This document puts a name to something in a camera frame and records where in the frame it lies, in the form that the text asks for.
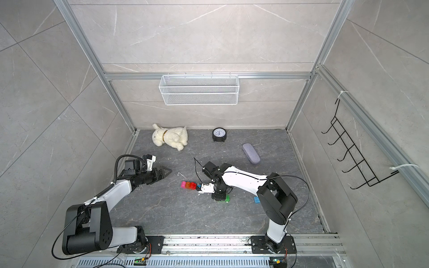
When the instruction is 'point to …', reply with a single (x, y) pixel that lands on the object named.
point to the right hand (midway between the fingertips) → (219, 193)
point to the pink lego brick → (183, 184)
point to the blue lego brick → (256, 199)
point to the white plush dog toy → (176, 137)
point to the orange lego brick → (187, 185)
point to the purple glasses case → (251, 153)
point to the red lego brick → (192, 186)
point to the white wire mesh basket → (199, 90)
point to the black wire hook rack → (362, 166)
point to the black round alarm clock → (219, 134)
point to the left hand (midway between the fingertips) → (167, 170)
